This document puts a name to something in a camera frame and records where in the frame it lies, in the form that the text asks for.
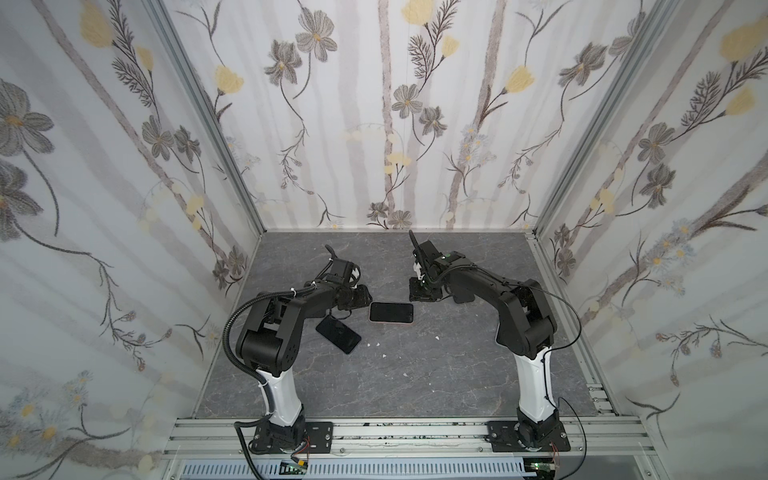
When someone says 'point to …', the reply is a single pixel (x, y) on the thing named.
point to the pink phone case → (403, 323)
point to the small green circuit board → (290, 467)
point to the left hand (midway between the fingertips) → (364, 291)
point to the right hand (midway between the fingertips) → (407, 288)
